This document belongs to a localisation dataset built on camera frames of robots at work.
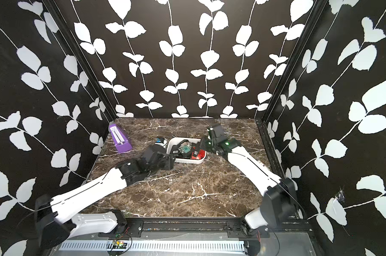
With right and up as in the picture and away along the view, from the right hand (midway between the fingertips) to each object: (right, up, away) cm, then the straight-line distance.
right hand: (197, 140), depth 82 cm
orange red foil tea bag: (+2, -10, +13) cm, 16 cm away
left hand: (-12, -7, -6) cm, 15 cm away
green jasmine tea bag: (-8, -5, +14) cm, 17 cm away
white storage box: (-8, -1, +19) cm, 21 cm away
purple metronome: (-48, -3, +16) cm, 51 cm away
